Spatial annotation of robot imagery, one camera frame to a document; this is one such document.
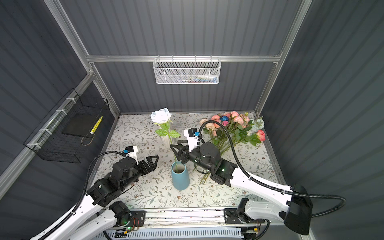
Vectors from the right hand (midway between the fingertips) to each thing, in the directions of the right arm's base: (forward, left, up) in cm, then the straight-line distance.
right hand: (175, 146), depth 65 cm
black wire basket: (+8, +55, -1) cm, 56 cm away
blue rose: (+40, -29, -26) cm, 56 cm away
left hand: (-1, +12, -11) cm, 17 cm away
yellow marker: (+11, +42, -1) cm, 44 cm away
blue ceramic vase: (-9, -2, -11) cm, 14 cm away
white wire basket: (+80, -1, -10) cm, 81 cm away
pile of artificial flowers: (+32, -42, -27) cm, 59 cm away
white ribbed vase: (+18, +9, -22) cm, 30 cm away
